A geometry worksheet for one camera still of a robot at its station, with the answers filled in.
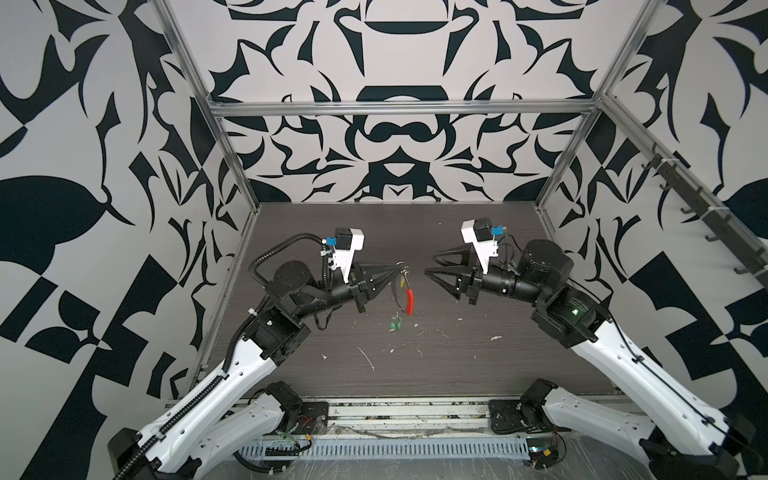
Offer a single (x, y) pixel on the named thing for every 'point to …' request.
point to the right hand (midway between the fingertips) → (433, 265)
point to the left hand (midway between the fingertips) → (401, 264)
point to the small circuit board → (541, 451)
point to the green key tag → (393, 326)
